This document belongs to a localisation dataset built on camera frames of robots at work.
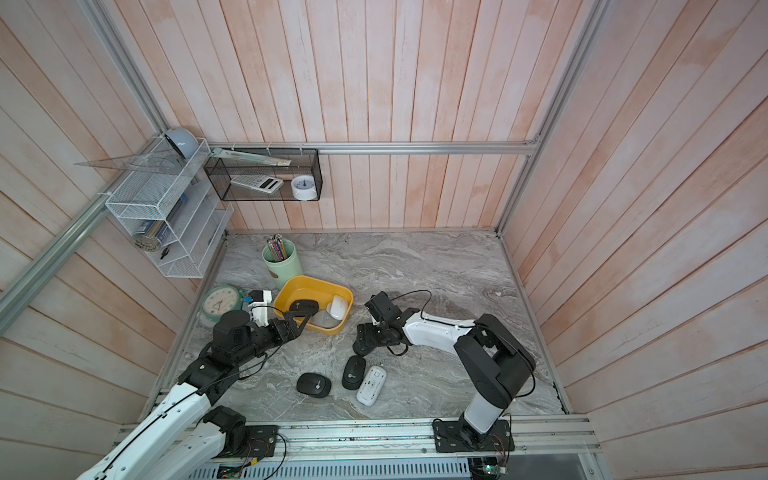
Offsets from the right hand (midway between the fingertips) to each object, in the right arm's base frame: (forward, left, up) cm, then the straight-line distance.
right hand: (367, 336), depth 91 cm
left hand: (-3, +16, +15) cm, 23 cm away
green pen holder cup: (+18, +28, +9) cm, 35 cm away
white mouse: (+8, +9, +4) cm, 13 cm away
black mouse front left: (-15, +14, +2) cm, 21 cm away
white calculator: (+42, +37, +27) cm, 62 cm away
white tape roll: (+39, +21, +27) cm, 52 cm away
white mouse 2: (-15, -2, +1) cm, 15 cm away
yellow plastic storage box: (+17, +21, +1) cm, 27 cm away
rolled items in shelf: (+12, +56, +31) cm, 65 cm away
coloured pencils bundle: (+23, +30, +16) cm, 41 cm away
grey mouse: (+4, +14, +2) cm, 14 cm away
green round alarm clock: (+10, +49, +4) cm, 51 cm away
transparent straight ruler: (+44, +38, +35) cm, 68 cm away
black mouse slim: (-11, +3, 0) cm, 11 cm away
